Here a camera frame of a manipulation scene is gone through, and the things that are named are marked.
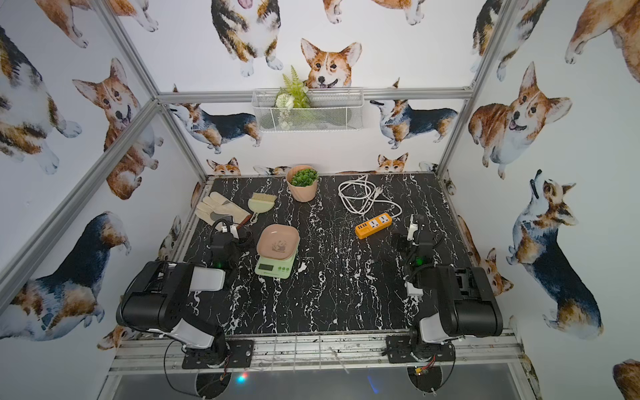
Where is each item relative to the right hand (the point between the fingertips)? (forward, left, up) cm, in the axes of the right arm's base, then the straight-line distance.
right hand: (407, 226), depth 93 cm
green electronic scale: (-14, +47, -6) cm, 49 cm away
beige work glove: (+16, +80, -6) cm, 82 cm away
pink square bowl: (-4, +49, -4) cm, 49 cm away
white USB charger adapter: (-22, +1, -6) cm, 23 cm away
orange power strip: (+4, +12, -6) cm, 14 cm away
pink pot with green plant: (+18, +40, +6) cm, 44 cm away
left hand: (+1, +63, +1) cm, 63 cm away
